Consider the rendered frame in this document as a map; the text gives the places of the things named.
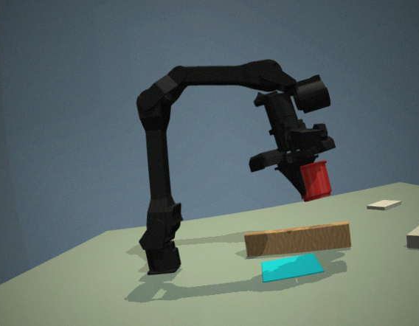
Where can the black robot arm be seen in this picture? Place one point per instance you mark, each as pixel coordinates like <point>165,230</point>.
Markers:
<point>154,107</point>

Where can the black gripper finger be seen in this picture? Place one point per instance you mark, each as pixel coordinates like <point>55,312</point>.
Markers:
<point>292,172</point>
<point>308,160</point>

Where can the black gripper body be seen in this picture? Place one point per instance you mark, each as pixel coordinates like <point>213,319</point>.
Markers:
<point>280,156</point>

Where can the red translucent cup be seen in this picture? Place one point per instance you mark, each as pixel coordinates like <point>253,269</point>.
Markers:
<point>315,177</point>

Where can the brown wooden plank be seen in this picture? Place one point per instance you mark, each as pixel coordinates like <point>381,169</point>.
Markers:
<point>298,239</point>

